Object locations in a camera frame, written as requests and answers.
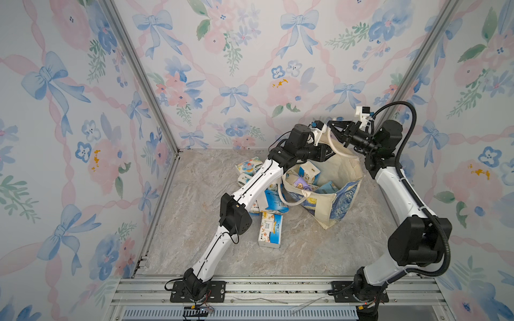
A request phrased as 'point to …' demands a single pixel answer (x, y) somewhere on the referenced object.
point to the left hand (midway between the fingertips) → (338, 150)
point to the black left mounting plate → (181, 293)
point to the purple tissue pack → (302, 184)
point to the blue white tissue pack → (310, 172)
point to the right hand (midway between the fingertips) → (328, 123)
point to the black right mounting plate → (343, 292)
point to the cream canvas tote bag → (345, 168)
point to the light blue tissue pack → (329, 187)
